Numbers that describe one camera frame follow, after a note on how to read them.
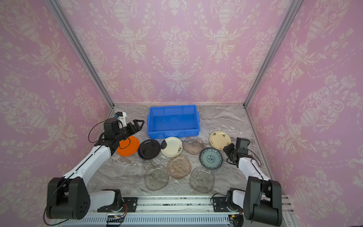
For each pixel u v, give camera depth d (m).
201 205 0.76
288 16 0.72
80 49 0.86
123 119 0.77
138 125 0.76
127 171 0.86
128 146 0.75
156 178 0.83
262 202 0.41
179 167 0.87
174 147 0.95
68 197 0.41
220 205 0.73
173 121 1.12
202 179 0.83
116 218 0.73
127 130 0.75
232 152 0.76
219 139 0.97
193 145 0.97
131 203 0.75
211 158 0.90
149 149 0.93
